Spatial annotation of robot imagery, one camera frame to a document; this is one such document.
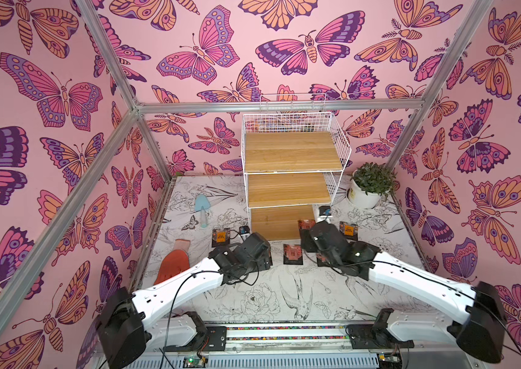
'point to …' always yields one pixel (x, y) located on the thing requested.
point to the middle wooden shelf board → (287, 189)
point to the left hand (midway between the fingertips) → (263, 258)
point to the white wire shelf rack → (296, 121)
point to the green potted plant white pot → (370, 182)
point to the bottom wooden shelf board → (278, 224)
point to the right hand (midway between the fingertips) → (305, 234)
